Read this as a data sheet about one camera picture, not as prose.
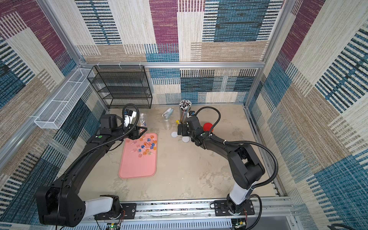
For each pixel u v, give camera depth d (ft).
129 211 2.40
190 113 2.66
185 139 3.34
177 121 3.54
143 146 3.17
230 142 1.72
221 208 2.40
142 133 2.49
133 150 3.10
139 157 3.01
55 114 2.33
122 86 3.64
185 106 3.13
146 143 3.17
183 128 2.66
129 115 2.30
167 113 3.66
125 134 1.84
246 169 1.52
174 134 3.34
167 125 3.45
